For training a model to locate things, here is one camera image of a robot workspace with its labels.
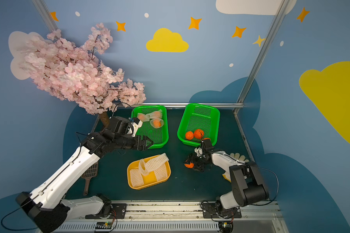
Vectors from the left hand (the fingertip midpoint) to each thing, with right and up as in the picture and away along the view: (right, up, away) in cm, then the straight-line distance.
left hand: (147, 140), depth 71 cm
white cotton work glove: (+45, -23, +15) cm, 53 cm away
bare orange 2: (+30, +1, +29) cm, 42 cm away
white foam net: (-8, -23, +9) cm, 26 cm away
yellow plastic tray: (-1, -25, +13) cm, 28 cm away
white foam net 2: (+6, -20, +11) cm, 24 cm away
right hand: (+23, -17, +18) cm, 34 cm away
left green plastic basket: (+2, -1, +33) cm, 33 cm away
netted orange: (-1, +16, +39) cm, 42 cm away
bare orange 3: (+23, -18, +16) cm, 33 cm away
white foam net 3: (-3, -17, +9) cm, 20 cm away
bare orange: (+24, 0, +29) cm, 37 cm away
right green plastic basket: (+32, +10, +44) cm, 55 cm away
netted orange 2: (0, +9, +33) cm, 34 cm away
